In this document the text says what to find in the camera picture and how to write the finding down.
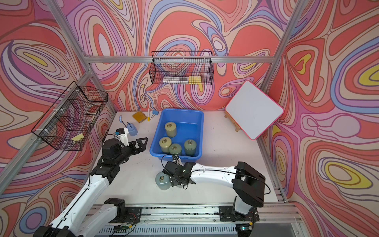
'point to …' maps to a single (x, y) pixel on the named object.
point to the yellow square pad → (139, 116)
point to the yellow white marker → (148, 117)
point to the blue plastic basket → (189, 124)
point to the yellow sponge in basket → (78, 137)
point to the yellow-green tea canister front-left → (165, 142)
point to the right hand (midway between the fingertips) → (180, 180)
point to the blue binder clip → (155, 112)
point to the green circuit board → (120, 227)
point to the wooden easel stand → (237, 128)
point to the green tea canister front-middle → (175, 148)
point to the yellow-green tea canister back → (170, 129)
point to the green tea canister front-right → (190, 145)
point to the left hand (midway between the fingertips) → (143, 140)
